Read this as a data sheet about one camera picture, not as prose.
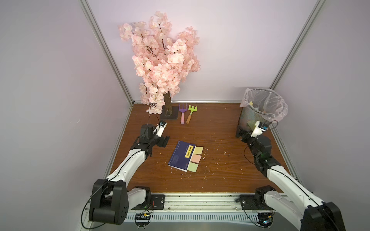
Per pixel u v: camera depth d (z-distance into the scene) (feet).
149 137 2.18
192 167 2.76
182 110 3.75
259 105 3.26
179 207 2.38
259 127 2.27
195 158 2.87
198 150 2.95
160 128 2.49
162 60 2.19
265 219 2.30
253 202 2.38
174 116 3.70
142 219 2.36
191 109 3.74
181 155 2.90
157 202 2.48
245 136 2.37
